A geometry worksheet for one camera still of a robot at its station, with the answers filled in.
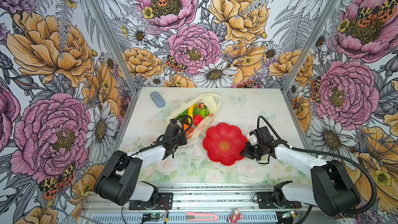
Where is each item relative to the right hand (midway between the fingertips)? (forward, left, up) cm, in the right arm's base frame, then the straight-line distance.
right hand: (241, 157), depth 85 cm
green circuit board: (-24, +44, -3) cm, 50 cm away
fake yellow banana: (+29, +28, +6) cm, 41 cm away
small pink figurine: (-26, +7, 0) cm, 27 cm away
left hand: (+12, +31, 0) cm, 34 cm away
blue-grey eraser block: (+45, +52, 0) cm, 69 cm away
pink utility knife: (-25, +22, -2) cm, 33 cm away
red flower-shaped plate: (+10, +8, -3) cm, 13 cm away
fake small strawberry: (+37, +21, +1) cm, 43 cm away
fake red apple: (+24, +23, +3) cm, 33 cm away
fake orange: (+21, +31, -1) cm, 38 cm away
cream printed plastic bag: (+34, +13, +8) cm, 38 cm away
